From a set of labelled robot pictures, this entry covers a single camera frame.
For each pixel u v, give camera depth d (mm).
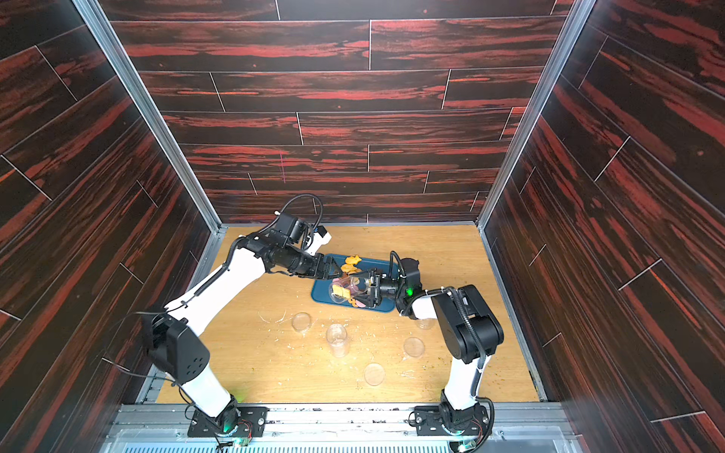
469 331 449
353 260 1066
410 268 746
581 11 661
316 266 694
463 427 680
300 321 933
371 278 841
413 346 878
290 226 641
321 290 979
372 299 819
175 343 431
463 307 564
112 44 708
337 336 791
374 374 822
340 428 732
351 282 984
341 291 784
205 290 486
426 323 908
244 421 734
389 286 803
